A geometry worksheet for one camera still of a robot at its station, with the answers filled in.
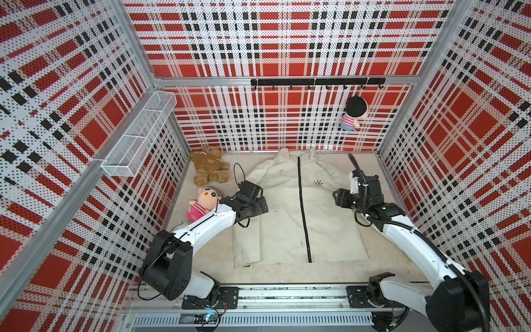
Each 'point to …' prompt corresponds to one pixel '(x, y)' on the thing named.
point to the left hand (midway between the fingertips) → (259, 208)
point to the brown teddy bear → (209, 167)
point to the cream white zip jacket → (291, 214)
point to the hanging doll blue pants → (357, 108)
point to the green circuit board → (209, 317)
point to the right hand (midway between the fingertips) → (342, 193)
